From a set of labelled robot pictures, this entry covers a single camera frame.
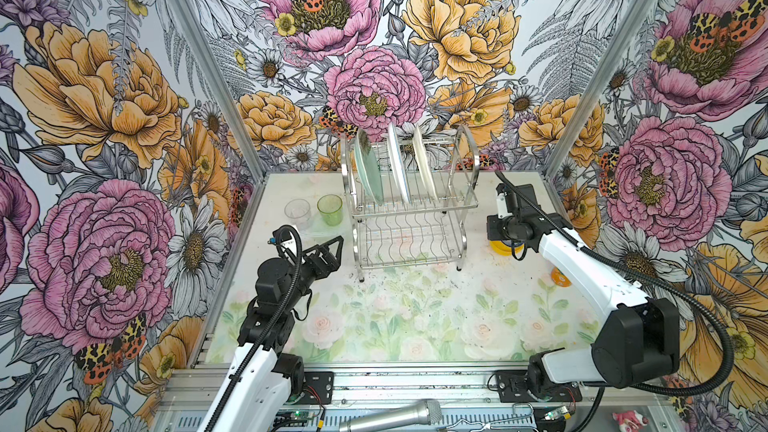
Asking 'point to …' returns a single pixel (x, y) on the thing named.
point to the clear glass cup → (298, 210)
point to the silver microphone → (426, 411)
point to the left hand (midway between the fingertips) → (333, 251)
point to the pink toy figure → (629, 421)
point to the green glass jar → (330, 206)
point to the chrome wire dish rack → (398, 234)
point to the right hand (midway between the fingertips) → (495, 233)
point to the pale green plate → (368, 166)
